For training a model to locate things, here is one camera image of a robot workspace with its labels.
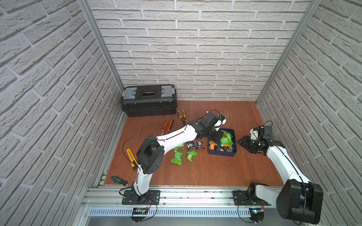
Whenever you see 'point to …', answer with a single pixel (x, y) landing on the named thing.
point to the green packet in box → (226, 141)
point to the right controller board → (257, 214)
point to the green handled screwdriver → (118, 180)
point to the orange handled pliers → (164, 126)
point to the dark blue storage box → (226, 146)
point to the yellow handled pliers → (183, 119)
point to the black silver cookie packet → (192, 145)
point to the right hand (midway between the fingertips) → (242, 143)
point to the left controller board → (139, 213)
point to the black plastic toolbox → (149, 100)
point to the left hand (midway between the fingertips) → (225, 136)
